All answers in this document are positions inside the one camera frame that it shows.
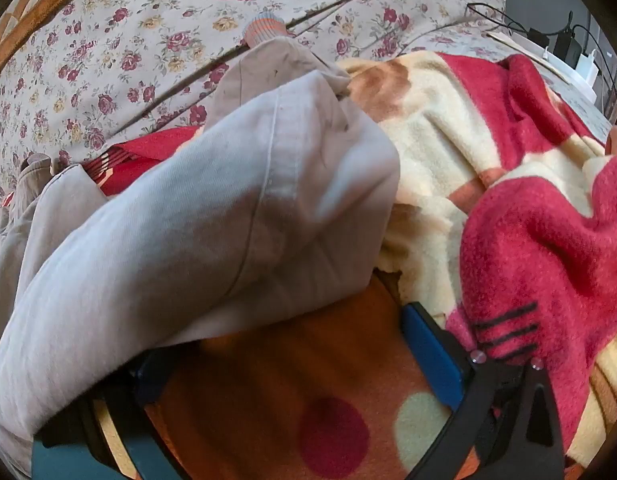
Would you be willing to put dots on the orange checkered cushion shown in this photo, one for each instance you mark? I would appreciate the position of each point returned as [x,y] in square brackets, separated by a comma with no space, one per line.
[38,10]

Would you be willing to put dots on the black charger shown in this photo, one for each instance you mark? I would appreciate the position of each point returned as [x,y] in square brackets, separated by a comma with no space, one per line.
[568,45]

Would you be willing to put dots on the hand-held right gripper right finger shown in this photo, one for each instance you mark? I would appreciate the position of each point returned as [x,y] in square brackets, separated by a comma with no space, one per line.
[431,355]

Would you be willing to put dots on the orange red printed fleece blanket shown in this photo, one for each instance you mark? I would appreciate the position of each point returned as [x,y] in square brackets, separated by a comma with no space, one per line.
[438,135]

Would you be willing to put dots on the beige zip jacket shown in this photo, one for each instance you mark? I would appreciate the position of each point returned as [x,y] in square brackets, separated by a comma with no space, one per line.
[213,210]

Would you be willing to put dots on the white charger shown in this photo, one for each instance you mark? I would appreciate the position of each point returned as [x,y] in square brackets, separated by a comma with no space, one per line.
[587,66]

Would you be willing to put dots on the floral quilt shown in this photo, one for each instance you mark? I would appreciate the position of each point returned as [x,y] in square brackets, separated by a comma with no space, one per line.
[188,20]

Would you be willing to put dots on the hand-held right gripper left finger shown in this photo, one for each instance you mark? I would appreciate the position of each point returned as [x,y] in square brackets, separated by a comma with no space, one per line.
[154,379]

